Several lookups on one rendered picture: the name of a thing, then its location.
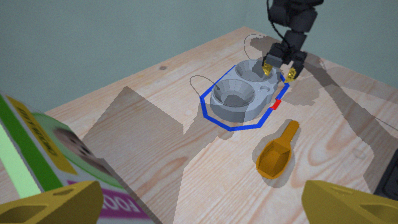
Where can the blue tape strip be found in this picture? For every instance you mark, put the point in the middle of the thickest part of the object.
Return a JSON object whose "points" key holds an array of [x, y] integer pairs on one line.
{"points": [[262, 120]]}

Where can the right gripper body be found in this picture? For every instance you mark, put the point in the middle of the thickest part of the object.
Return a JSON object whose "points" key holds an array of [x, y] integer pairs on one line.
{"points": [[297, 40]]}

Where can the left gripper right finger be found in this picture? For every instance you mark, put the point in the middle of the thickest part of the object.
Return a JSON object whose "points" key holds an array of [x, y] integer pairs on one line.
{"points": [[328, 203]]}

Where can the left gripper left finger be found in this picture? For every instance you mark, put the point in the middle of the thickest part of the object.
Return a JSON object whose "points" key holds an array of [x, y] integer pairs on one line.
{"points": [[79, 203]]}

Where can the grey round bowl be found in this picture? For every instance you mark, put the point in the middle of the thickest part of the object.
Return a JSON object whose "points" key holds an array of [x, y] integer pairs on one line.
{"points": [[251, 70], [233, 93]]}

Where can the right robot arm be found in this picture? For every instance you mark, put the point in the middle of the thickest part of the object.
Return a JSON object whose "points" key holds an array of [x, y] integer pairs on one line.
{"points": [[281, 13]]}

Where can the green puppy food bag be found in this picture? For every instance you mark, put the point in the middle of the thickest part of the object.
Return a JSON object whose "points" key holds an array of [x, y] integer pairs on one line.
{"points": [[41, 153]]}

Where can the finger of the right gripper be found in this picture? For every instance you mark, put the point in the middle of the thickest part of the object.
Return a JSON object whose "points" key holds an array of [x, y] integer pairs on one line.
{"points": [[267, 69], [290, 74]]}

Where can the grey double-bowl pet feeder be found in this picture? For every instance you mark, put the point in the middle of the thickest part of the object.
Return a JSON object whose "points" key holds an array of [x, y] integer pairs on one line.
{"points": [[263, 95]]}

